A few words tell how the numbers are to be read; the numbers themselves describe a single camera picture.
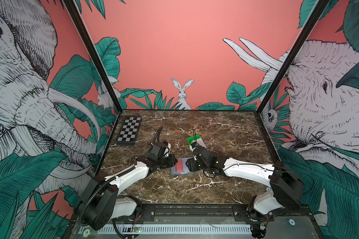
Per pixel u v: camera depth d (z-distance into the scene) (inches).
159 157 27.1
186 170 33.3
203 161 25.0
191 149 30.4
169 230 27.6
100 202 16.1
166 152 28.7
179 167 34.9
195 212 29.6
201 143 38.5
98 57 35.5
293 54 33.8
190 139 39.9
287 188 17.1
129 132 40.8
